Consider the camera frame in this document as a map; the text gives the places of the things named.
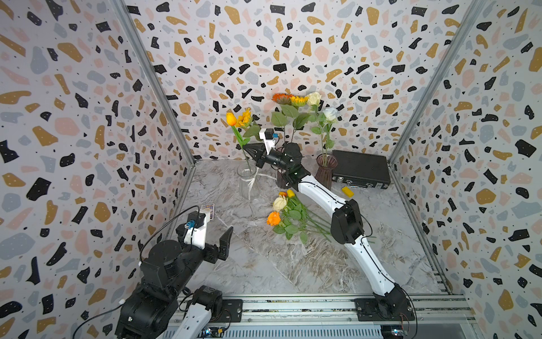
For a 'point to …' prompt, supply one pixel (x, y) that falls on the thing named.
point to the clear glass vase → (247, 183)
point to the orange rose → (274, 219)
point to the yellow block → (347, 191)
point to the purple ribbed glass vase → (324, 174)
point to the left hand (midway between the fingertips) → (218, 223)
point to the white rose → (329, 115)
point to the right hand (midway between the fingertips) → (244, 147)
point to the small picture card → (211, 207)
